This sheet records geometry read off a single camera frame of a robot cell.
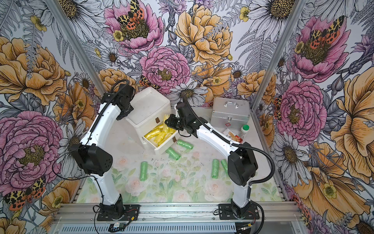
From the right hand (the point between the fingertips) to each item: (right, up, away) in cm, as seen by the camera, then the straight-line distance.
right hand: (165, 125), depth 82 cm
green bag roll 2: (-13, -27, +5) cm, 30 cm away
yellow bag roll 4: (-3, -9, +9) cm, 13 cm away
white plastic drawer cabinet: (-10, +10, +7) cm, 16 cm away
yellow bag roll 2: (-9, -5, +9) cm, 13 cm away
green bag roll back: (+10, -12, +15) cm, 22 cm away
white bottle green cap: (+49, -4, +16) cm, 52 cm away
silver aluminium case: (+40, +7, +17) cm, 44 cm away
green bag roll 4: (+34, -23, +7) cm, 42 cm away
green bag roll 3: (+29, -26, +6) cm, 39 cm away
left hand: (-24, +5, +2) cm, 25 cm away
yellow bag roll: (+1, -2, -3) cm, 4 cm away
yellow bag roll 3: (-5, -7, +10) cm, 13 cm away
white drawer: (-9, -10, +2) cm, 14 cm away
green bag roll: (+3, -19, +11) cm, 22 cm away
